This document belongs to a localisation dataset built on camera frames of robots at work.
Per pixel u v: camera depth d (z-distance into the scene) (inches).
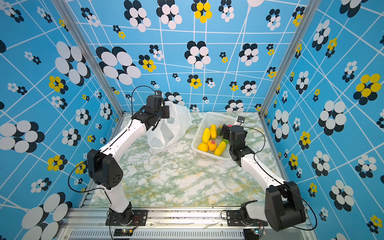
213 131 40.3
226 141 38.9
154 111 25.7
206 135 39.7
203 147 36.8
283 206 16.0
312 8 26.9
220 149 37.1
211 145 37.3
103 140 40.4
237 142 24.9
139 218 28.6
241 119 28.4
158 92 29.1
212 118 44.1
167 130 36.9
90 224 29.5
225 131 30.2
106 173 18.4
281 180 17.6
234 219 28.4
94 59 35.0
